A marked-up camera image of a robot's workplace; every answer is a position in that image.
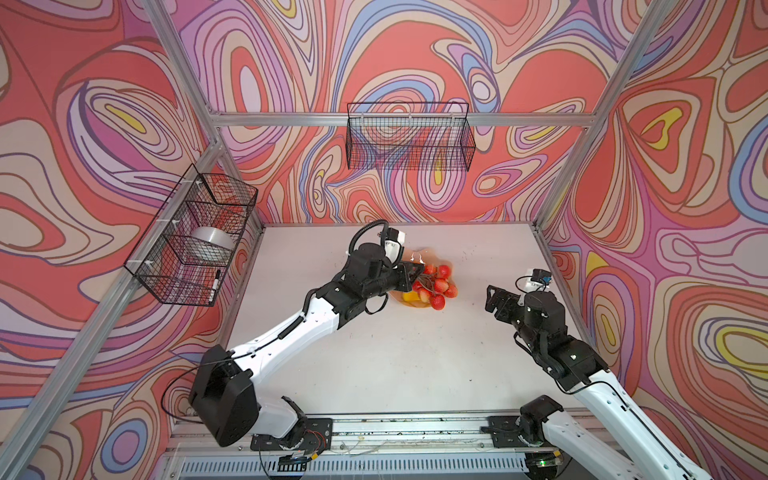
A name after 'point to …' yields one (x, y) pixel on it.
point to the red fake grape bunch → (433, 286)
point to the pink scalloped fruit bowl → (426, 257)
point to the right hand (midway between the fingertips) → (503, 299)
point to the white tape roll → (210, 246)
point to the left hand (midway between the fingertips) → (426, 265)
